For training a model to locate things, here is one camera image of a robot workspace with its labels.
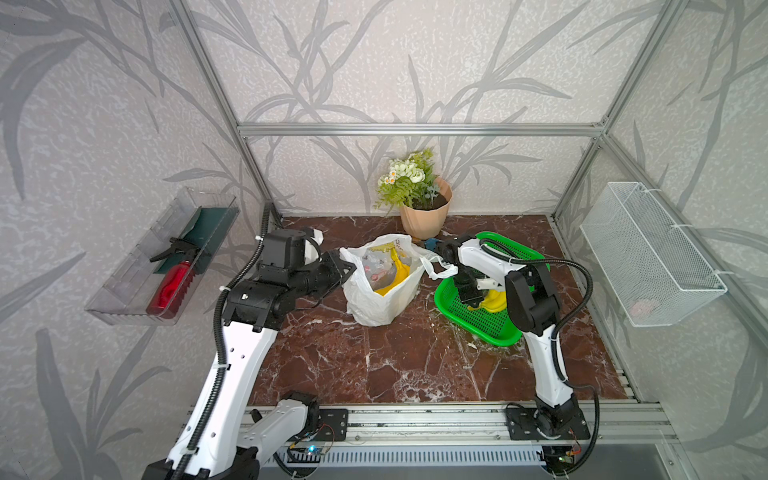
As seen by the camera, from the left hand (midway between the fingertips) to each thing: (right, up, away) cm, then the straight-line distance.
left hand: (359, 267), depth 65 cm
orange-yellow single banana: (+9, -4, +29) cm, 31 cm away
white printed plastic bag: (-3, -4, +29) cm, 29 cm away
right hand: (+29, -13, +30) cm, 44 cm away
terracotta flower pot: (+16, +12, +40) cm, 45 cm away
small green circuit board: (-12, -44, +6) cm, 46 cm away
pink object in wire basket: (+67, -11, +7) cm, 68 cm away
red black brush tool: (-36, -4, -7) cm, 37 cm away
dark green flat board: (-41, +8, +10) cm, 43 cm away
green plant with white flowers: (+11, +24, +26) cm, 37 cm away
